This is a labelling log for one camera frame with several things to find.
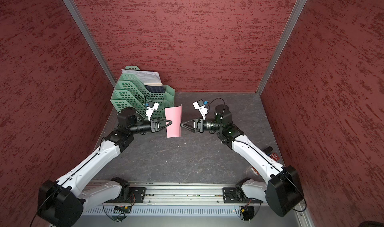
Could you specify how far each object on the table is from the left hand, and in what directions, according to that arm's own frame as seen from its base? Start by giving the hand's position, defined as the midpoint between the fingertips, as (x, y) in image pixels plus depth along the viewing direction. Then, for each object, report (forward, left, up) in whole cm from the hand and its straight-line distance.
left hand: (170, 126), depth 70 cm
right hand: (-2, -6, +2) cm, 7 cm away
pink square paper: (+4, -2, +4) cm, 6 cm away
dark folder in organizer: (+39, +18, -13) cm, 45 cm away
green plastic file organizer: (+24, +27, -2) cm, 37 cm away
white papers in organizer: (+38, +20, -2) cm, 43 cm away
